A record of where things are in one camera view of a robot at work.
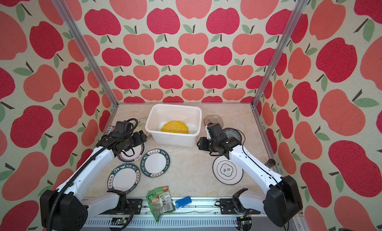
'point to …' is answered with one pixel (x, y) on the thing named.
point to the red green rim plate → (132, 154)
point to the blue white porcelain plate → (233, 132)
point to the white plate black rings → (226, 172)
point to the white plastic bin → (157, 115)
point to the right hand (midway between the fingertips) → (200, 146)
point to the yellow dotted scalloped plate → (176, 127)
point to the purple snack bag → (110, 130)
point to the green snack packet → (159, 201)
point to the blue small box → (183, 201)
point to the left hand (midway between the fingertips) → (142, 140)
